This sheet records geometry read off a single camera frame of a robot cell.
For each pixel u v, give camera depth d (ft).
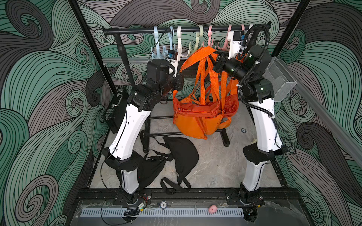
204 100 2.61
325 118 1.97
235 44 1.56
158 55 1.95
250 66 1.37
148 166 2.85
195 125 2.89
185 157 2.82
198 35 1.77
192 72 2.19
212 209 2.24
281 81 2.44
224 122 2.81
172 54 1.55
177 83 1.73
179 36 1.74
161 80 1.42
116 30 1.68
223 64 1.65
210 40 1.90
